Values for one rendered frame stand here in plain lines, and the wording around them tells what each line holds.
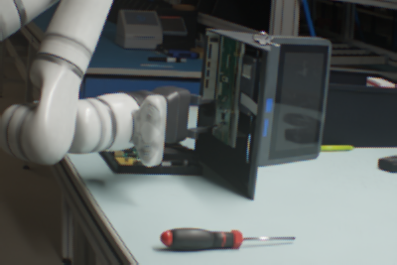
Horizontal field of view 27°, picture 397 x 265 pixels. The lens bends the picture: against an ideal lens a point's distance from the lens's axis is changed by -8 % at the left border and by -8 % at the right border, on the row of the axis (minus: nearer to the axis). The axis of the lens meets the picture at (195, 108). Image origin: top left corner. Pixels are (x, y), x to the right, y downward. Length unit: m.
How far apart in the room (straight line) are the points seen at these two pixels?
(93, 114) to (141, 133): 0.08
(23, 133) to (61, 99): 0.06
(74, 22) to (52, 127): 0.14
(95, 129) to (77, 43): 0.11
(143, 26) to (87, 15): 2.31
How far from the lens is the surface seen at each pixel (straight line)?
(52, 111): 1.01
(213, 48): 1.38
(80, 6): 1.06
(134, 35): 3.33
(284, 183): 1.31
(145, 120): 1.12
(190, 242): 0.96
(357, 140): 1.62
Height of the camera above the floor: 1.33
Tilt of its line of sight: 10 degrees down
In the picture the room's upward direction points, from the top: 5 degrees clockwise
